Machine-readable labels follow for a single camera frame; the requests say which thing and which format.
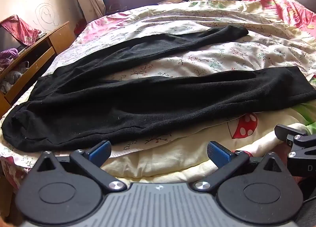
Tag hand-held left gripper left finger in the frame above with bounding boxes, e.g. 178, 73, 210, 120
37, 140, 128, 192

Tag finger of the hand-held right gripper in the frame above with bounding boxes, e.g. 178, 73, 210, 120
275, 124, 316, 155

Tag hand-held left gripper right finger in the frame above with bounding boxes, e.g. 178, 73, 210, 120
193, 140, 285, 192

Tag black pants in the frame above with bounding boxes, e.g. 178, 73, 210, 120
1, 25, 316, 153

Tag pink and cream cartoon quilt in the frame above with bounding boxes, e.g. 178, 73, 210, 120
0, 0, 316, 189

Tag grey clutter in desk shelf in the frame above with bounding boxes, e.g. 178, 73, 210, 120
0, 61, 30, 92

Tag wooden side cabinet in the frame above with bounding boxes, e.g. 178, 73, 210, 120
0, 21, 76, 117

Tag purple cloth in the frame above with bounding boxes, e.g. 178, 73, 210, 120
0, 48, 19, 68

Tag black monitor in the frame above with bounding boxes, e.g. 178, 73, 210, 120
0, 26, 16, 53

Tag pink floral cloth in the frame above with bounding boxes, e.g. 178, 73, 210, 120
0, 15, 43, 46

